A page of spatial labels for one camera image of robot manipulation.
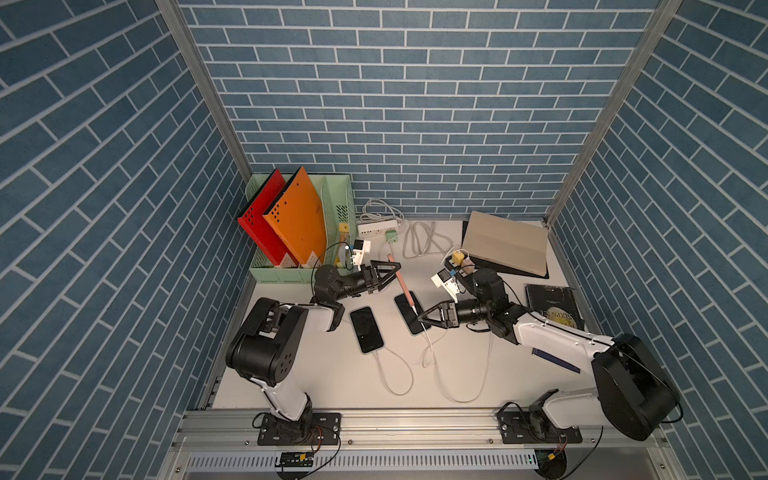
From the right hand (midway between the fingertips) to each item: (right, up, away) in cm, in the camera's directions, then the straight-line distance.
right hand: (424, 321), depth 75 cm
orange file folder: (-40, +29, +22) cm, 54 cm away
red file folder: (-47, +26, +7) cm, 54 cm away
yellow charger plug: (+13, +15, +26) cm, 33 cm away
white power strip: (-15, +25, +39) cm, 49 cm away
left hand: (-5, +11, +3) cm, 12 cm away
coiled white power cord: (+2, +21, +40) cm, 45 cm away
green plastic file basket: (-29, +37, +28) cm, 55 cm away
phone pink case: (-9, +16, +2) cm, 18 cm away
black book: (+45, +1, +21) cm, 50 cm away
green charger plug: (-9, +23, +39) cm, 46 cm away
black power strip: (+15, +12, +26) cm, 33 cm away
